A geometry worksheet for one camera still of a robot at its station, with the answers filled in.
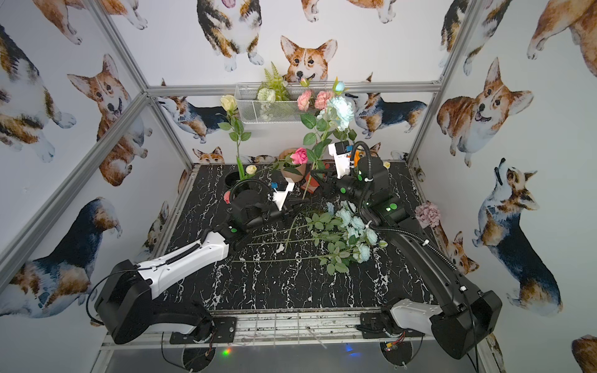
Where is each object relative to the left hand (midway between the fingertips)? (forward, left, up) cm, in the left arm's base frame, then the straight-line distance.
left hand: (311, 199), depth 71 cm
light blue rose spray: (+1, +2, -30) cm, 30 cm away
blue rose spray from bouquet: (-7, -10, -25) cm, 28 cm away
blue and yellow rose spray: (+6, -9, -29) cm, 31 cm away
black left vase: (+20, +32, -12) cm, 39 cm away
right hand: (+3, 0, +10) cm, 10 cm away
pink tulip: (+5, +28, -5) cm, 29 cm away
